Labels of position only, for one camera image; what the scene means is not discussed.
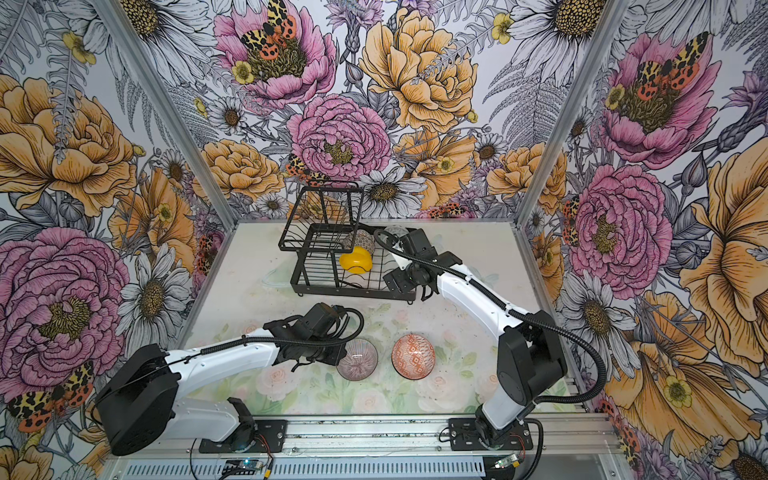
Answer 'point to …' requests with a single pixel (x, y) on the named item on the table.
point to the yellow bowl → (359, 261)
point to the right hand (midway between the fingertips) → (406, 282)
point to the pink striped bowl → (360, 361)
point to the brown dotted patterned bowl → (358, 238)
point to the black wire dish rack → (338, 255)
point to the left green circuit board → (242, 467)
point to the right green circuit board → (511, 460)
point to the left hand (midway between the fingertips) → (340, 361)
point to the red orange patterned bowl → (413, 356)
